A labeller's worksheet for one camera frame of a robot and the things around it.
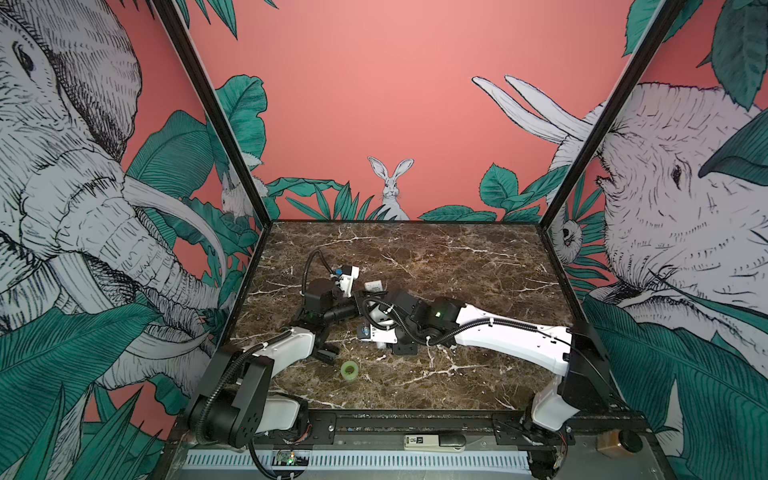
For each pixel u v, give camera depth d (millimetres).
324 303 688
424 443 687
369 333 640
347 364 842
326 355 855
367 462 701
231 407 417
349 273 792
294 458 702
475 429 750
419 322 562
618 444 659
